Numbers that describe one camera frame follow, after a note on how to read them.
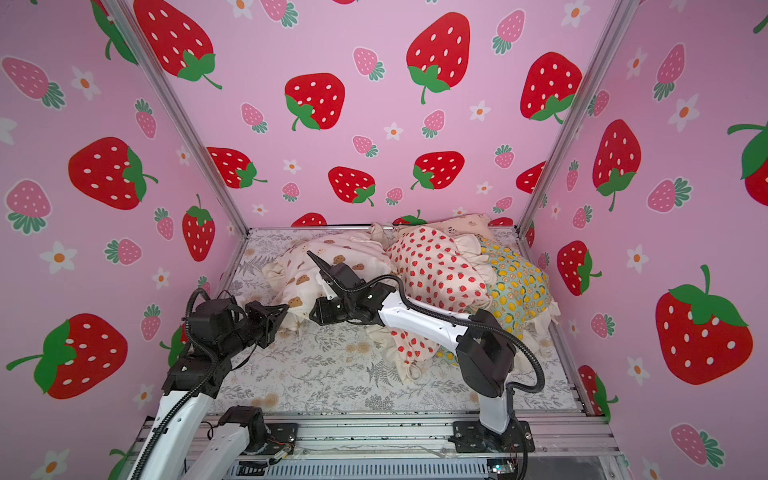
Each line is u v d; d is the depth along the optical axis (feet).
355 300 2.01
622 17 2.26
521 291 2.68
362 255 2.95
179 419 1.50
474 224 3.62
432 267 2.68
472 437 2.41
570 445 2.41
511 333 1.36
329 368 2.82
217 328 1.79
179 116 2.82
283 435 2.43
